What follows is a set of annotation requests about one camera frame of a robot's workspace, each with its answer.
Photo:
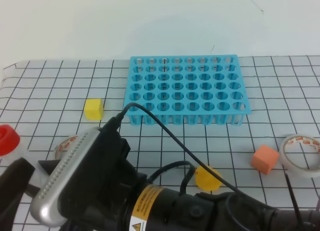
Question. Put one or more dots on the clear tube with red cap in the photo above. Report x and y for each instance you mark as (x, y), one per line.
(10, 149)

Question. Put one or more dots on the white tape roll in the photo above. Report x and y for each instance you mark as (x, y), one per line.
(61, 149)
(300, 155)

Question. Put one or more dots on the right white tape roll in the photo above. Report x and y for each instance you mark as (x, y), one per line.
(300, 155)

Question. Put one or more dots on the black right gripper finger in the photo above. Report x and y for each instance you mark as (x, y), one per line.
(13, 183)

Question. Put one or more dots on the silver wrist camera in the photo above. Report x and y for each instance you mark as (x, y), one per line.
(44, 206)

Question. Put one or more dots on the left white tape roll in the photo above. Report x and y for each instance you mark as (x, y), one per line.
(61, 149)

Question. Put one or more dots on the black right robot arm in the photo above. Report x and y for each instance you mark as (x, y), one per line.
(170, 208)

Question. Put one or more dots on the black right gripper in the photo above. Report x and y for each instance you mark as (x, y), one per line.
(103, 194)

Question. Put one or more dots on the yellow rubber duck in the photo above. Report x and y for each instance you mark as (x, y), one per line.
(205, 181)

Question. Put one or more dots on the orange foam cube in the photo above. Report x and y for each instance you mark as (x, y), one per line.
(264, 159)

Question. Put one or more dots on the white grid-pattern cloth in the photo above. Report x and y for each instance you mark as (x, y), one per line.
(44, 100)

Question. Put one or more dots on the yellow foam cube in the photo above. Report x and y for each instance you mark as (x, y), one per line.
(93, 109)

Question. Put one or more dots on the blue test tube rack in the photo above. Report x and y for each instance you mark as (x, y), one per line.
(186, 89)

